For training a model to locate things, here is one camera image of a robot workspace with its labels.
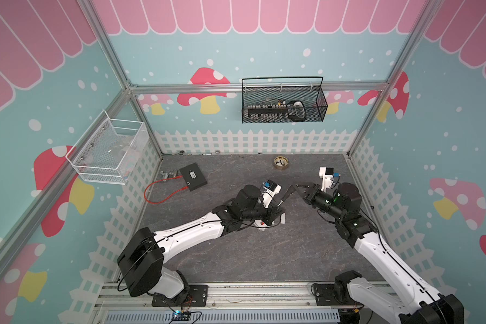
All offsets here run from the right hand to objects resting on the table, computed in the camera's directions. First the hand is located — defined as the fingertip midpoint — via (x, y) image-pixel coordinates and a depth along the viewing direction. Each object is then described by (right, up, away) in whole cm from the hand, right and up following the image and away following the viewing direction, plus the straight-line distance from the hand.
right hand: (292, 184), depth 72 cm
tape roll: (+3, +10, +44) cm, 45 cm away
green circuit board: (-41, -48, +1) cm, 63 cm away
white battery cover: (0, -17, +22) cm, 28 cm away
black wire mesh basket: (+1, +39, +22) cm, 44 cm away
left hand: (-3, -11, +3) cm, 12 cm away
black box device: (-46, +2, +36) cm, 59 cm away
